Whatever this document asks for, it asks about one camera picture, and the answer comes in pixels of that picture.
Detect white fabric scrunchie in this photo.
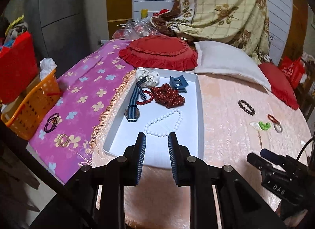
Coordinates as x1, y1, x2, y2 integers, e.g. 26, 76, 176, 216
136, 67, 160, 89

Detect white shallow tray box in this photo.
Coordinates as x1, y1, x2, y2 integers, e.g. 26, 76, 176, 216
100, 69, 205, 169

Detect gold bead bracelet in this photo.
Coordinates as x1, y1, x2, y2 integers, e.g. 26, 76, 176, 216
57, 133, 70, 148

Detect grey refrigerator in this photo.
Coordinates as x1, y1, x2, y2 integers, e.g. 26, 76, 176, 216
23, 0, 91, 77

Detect peach quilted bedspread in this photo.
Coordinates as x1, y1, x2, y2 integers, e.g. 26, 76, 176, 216
89, 69, 312, 229

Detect red box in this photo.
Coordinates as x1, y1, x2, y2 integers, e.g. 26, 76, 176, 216
1, 32, 38, 104

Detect silver grey bangle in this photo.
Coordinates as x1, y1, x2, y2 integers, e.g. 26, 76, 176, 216
273, 122, 283, 133

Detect red ruffled pillow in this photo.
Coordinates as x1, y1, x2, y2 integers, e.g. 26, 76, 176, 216
258, 62, 299, 110

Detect red shopping bag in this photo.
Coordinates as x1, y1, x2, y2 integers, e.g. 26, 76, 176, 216
278, 57, 305, 89

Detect black hair ties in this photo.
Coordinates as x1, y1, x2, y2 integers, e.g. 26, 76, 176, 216
44, 113, 60, 134

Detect red bead bracelet in tray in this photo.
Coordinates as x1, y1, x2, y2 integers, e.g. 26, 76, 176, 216
135, 90, 155, 106

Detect pink floral blanket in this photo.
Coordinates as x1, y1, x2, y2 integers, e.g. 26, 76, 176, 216
29, 40, 133, 183

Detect white pillow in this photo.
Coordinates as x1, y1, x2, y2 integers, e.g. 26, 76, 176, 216
194, 41, 271, 91

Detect dark red beaded scrunchie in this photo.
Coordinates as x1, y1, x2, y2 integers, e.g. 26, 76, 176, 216
150, 83, 185, 109

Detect white fan hairpin with tassel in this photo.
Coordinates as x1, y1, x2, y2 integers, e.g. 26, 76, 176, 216
249, 122, 263, 149

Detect orange plastic basket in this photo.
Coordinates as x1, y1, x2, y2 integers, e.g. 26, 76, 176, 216
1, 69, 62, 140

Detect floral plaid yellow quilt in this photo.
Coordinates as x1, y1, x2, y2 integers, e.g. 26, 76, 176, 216
152, 0, 270, 64

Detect red orange bead bracelet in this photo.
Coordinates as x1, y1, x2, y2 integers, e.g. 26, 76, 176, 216
267, 114, 281, 126

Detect dark brown bead bracelet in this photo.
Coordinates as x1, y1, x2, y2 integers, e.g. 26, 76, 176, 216
237, 99, 256, 116

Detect clear plastic bag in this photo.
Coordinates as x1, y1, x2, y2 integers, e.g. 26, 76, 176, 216
112, 17, 162, 41

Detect white tissue in basket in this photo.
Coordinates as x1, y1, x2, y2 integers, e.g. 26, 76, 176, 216
39, 58, 57, 80

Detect red round ruffled cushion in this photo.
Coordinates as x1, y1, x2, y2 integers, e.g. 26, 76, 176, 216
119, 35, 197, 71

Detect dark blue hair clip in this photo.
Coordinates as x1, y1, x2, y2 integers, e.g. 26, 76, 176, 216
169, 75, 188, 93

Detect white pearl bead necklace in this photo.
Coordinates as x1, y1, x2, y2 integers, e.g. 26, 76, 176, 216
144, 108, 184, 138

